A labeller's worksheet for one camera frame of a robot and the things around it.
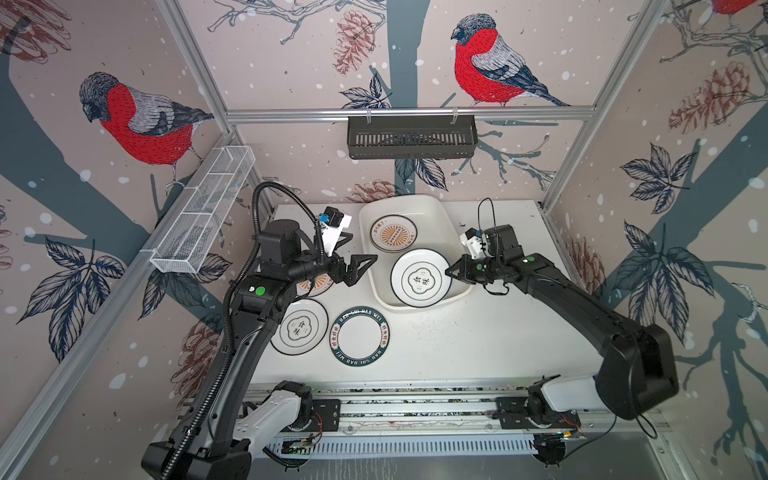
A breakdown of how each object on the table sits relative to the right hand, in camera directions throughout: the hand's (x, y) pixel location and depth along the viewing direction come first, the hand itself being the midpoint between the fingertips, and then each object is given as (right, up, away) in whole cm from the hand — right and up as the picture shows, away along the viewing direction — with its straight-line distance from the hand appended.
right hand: (444, 274), depth 81 cm
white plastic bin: (+2, +12, +31) cm, 33 cm away
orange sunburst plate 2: (-29, +1, -23) cm, 37 cm away
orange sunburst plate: (-14, +11, +29) cm, 34 cm away
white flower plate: (-7, -1, +2) cm, 7 cm away
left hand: (-22, +9, -17) cm, 29 cm away
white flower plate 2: (-42, -17, +7) cm, 46 cm away
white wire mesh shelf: (-65, +11, -9) cm, 67 cm away
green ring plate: (-24, -19, +4) cm, 31 cm away
